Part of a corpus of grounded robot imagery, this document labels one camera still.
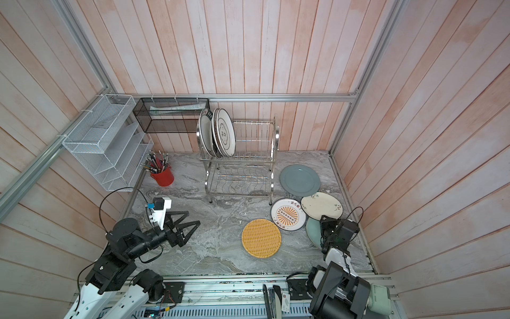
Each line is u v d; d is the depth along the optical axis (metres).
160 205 0.56
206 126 0.81
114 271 0.48
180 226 0.56
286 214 0.95
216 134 0.70
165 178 1.06
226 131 0.88
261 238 0.86
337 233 0.68
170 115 1.02
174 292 0.73
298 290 0.73
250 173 1.06
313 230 0.88
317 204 0.97
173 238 0.57
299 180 1.08
